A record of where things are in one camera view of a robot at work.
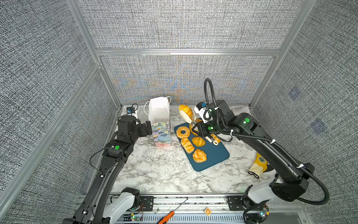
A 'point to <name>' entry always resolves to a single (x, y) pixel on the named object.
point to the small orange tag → (208, 211)
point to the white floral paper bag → (158, 109)
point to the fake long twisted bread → (187, 145)
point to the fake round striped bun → (198, 141)
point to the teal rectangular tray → (202, 152)
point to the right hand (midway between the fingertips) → (195, 126)
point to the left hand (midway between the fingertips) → (142, 122)
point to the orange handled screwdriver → (164, 220)
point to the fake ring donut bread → (180, 135)
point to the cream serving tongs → (192, 120)
